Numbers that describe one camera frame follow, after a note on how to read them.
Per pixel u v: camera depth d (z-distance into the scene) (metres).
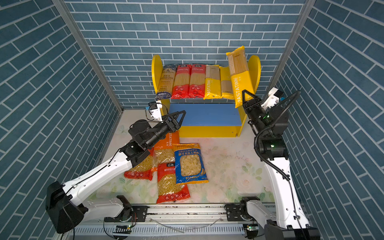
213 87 0.74
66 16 0.73
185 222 0.72
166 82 0.75
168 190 0.77
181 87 0.72
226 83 0.75
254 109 0.53
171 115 0.57
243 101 0.57
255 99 0.55
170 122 0.57
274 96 0.53
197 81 0.75
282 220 0.37
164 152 0.91
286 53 0.88
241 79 0.63
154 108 0.57
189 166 0.86
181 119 0.61
